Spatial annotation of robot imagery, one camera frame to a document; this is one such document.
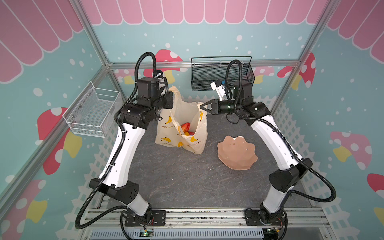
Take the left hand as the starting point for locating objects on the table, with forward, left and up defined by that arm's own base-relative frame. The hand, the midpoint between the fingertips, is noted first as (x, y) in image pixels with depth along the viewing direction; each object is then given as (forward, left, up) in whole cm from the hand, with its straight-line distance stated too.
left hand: (168, 96), depth 67 cm
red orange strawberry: (+5, -6, -28) cm, 29 cm away
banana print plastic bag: (-4, +2, -21) cm, 21 cm away
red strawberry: (+5, -5, -28) cm, 28 cm away
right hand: (-4, -15, -3) cm, 16 cm away
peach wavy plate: (-4, -39, -42) cm, 58 cm away
